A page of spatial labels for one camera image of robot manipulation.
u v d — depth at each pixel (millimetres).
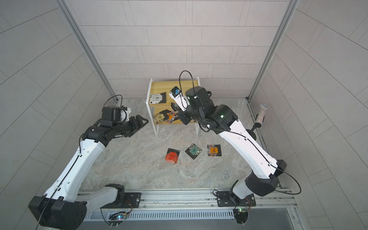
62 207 351
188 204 706
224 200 707
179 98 489
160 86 807
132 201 704
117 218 654
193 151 887
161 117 853
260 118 821
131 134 644
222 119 398
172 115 869
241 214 677
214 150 888
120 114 582
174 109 618
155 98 729
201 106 424
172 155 866
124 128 608
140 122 654
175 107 615
